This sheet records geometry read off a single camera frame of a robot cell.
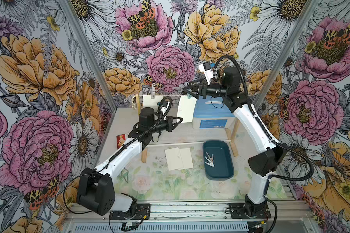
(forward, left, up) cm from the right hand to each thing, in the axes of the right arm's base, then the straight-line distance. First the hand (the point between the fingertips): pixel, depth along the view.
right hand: (185, 90), depth 67 cm
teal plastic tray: (-16, -20, -43) cm, 50 cm away
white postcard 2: (-13, +7, -44) cm, 47 cm away
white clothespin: (-17, -15, -43) cm, 49 cm away
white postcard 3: (-11, 0, -45) cm, 46 cm away
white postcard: (-2, 0, -10) cm, 10 cm away
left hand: (-6, +2, -16) cm, 17 cm away
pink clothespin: (-13, -16, -43) cm, 48 cm away
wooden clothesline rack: (0, -33, -42) cm, 53 cm away
